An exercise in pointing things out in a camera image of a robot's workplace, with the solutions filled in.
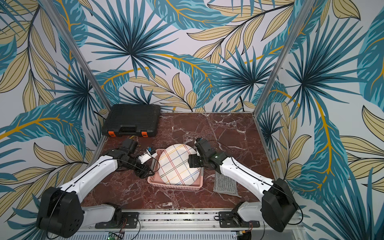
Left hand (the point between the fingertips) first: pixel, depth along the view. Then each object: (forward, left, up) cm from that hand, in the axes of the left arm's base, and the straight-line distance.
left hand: (148, 170), depth 81 cm
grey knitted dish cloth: (-5, -42, -7) cm, 42 cm away
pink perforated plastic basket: (-3, -3, -8) cm, 9 cm away
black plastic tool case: (+35, +18, 0) cm, 40 cm away
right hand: (+6, -24, +3) cm, 25 cm away
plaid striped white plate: (+5, -13, -4) cm, 14 cm away
